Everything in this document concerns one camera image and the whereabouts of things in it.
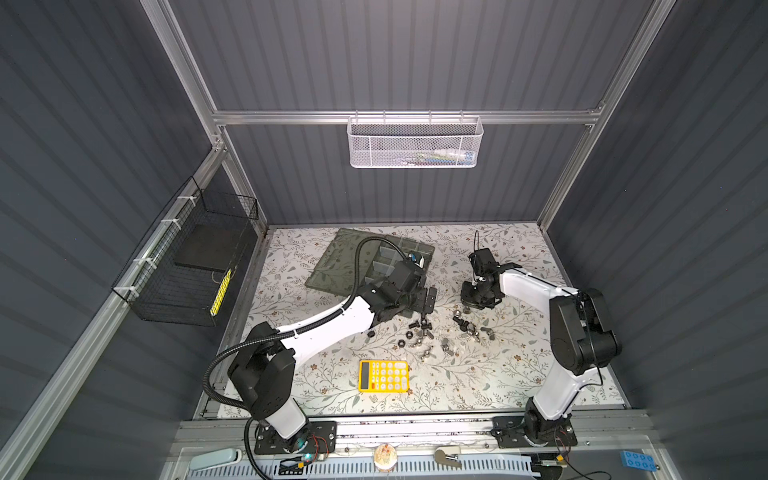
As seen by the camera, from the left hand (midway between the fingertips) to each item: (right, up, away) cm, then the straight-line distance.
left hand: (422, 290), depth 83 cm
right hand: (+16, -6, +13) cm, 22 cm away
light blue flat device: (-50, -37, -14) cm, 64 cm away
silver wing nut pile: (+16, -13, +9) cm, 22 cm away
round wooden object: (-10, -38, -12) cm, 42 cm away
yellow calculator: (-11, -24, 0) cm, 26 cm away
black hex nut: (-6, -16, +6) cm, 18 cm away
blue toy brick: (+49, -39, -13) cm, 64 cm away
